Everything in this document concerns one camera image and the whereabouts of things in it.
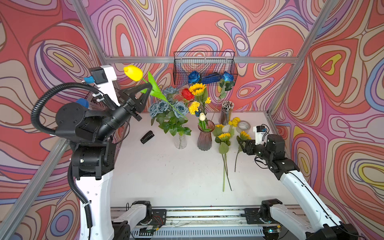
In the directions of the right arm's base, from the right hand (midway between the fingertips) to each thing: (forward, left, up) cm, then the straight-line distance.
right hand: (243, 144), depth 79 cm
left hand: (-7, +37, +43) cm, 57 cm away
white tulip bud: (+11, +22, +7) cm, 26 cm away
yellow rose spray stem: (+28, -3, -15) cm, 31 cm away
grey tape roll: (+28, -11, -18) cm, 35 cm away
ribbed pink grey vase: (+9, +20, -7) cm, 23 cm away
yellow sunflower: (+15, -7, -13) cm, 21 cm away
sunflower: (+13, +8, -11) cm, 19 cm away
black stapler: (+18, +59, -15) cm, 63 cm away
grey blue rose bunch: (+9, +37, +16) cm, 42 cm away
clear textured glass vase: (+12, +35, -13) cm, 39 cm away
